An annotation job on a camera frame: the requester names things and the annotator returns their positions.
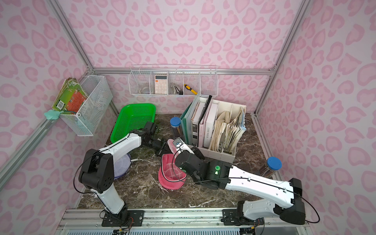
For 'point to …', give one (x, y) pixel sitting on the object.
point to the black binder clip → (180, 92)
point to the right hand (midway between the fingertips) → (184, 151)
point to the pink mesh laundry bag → (170, 176)
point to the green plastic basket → (132, 117)
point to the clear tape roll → (144, 90)
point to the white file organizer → (235, 128)
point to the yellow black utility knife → (191, 90)
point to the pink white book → (206, 129)
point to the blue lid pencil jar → (175, 123)
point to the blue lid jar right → (273, 164)
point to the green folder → (186, 120)
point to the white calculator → (161, 84)
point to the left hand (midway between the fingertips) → (174, 147)
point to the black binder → (201, 112)
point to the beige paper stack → (219, 128)
